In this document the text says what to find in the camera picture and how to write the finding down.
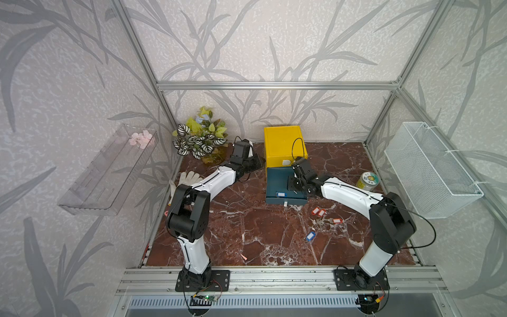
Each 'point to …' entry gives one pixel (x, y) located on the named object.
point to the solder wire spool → (368, 181)
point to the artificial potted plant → (203, 137)
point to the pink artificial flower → (140, 139)
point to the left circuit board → (202, 300)
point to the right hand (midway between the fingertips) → (288, 180)
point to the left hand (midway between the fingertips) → (265, 160)
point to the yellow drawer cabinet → (282, 145)
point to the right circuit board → (368, 302)
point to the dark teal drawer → (277, 192)
